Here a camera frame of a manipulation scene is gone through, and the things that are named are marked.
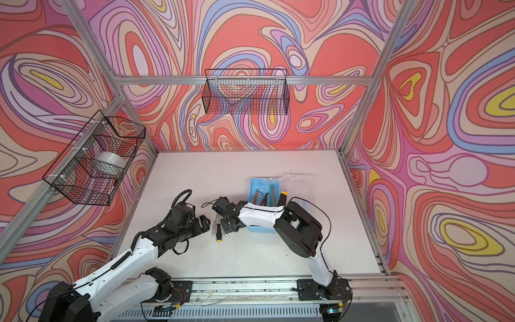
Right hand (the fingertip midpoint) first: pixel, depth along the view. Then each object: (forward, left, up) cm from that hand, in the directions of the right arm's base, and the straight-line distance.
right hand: (234, 228), depth 91 cm
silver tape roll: (+11, +41, +35) cm, 55 cm away
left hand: (-1, +11, +7) cm, 13 cm away
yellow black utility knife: (+9, -23, +8) cm, 26 cm away
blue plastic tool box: (+18, -16, +2) cm, 24 cm away
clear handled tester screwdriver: (-5, +3, +9) cm, 11 cm away
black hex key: (+14, -15, +1) cm, 21 cm away
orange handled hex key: (+15, -10, +1) cm, 18 cm away
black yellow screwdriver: (-1, +7, +2) cm, 7 cm away
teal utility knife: (+11, -18, +9) cm, 23 cm away
